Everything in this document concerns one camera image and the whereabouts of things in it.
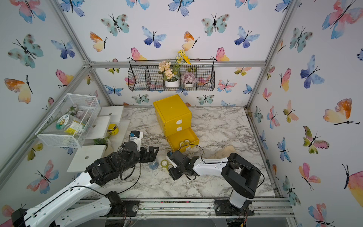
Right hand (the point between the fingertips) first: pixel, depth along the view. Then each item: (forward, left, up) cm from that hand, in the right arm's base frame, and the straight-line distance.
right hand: (173, 170), depth 85 cm
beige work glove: (+14, -32, -2) cm, 35 cm away
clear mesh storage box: (+24, +50, +26) cm, 62 cm away
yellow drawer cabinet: (+24, 0, +19) cm, 30 cm away
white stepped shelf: (+11, +46, +9) cm, 48 cm away
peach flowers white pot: (+46, +5, +30) cm, 55 cm away
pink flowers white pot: (+44, -7, +33) cm, 56 cm away
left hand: (+3, +9, +21) cm, 23 cm away
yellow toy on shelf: (+23, +43, +6) cm, 49 cm away
